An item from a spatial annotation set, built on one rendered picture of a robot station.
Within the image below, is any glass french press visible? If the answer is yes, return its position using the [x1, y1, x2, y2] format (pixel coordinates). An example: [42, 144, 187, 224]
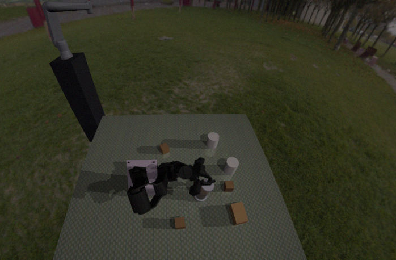
[194, 179, 216, 202]

